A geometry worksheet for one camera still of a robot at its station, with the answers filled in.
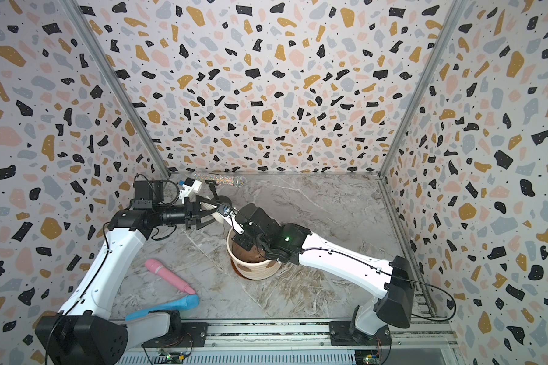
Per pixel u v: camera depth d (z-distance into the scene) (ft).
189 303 2.51
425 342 2.44
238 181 2.89
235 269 2.83
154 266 2.75
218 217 2.17
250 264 2.40
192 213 1.96
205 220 2.27
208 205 2.15
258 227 1.60
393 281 1.34
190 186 2.21
